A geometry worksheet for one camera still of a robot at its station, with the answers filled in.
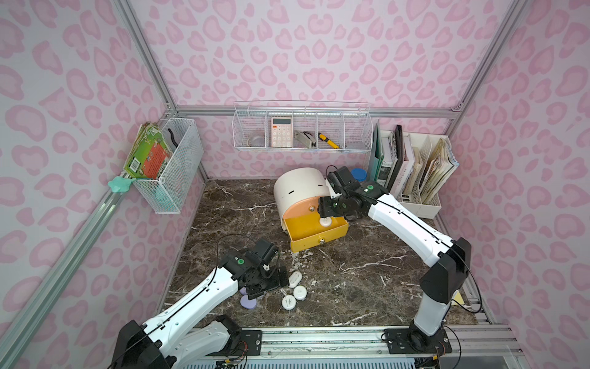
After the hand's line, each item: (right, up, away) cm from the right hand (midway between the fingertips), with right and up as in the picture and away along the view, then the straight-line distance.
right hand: (323, 208), depth 82 cm
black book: (+30, +23, +8) cm, 39 cm away
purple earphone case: (-21, -18, -28) cm, 40 cm away
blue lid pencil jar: (+15, +13, +8) cm, 21 cm away
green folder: (+20, +20, +5) cm, 29 cm away
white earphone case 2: (-8, -30, 0) cm, 31 cm away
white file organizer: (+44, +3, +29) cm, 52 cm away
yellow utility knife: (+4, +27, +16) cm, 32 cm away
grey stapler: (-7, +29, +17) cm, 34 cm away
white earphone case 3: (-12, -33, -2) cm, 35 cm away
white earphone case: (+2, -5, +8) cm, 10 cm away
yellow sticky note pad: (+48, -32, 0) cm, 57 cm away
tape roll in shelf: (-27, +27, +12) cm, 40 cm away
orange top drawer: (-7, 0, -1) cm, 7 cm away
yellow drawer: (-6, -10, +9) cm, 15 cm away
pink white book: (+32, +15, +5) cm, 35 cm away
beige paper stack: (+47, +17, +9) cm, 51 cm away
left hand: (-15, -25, -5) cm, 29 cm away
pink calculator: (-16, +31, +13) cm, 37 cm away
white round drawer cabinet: (-10, +9, +5) cm, 14 cm away
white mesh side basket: (-49, +5, -9) cm, 50 cm away
